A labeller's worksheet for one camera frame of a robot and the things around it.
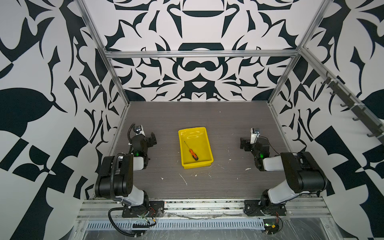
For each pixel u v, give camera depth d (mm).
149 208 723
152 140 885
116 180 421
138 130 801
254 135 827
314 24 793
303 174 465
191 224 713
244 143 878
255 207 739
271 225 713
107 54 916
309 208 761
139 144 702
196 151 931
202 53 928
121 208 614
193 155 908
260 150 742
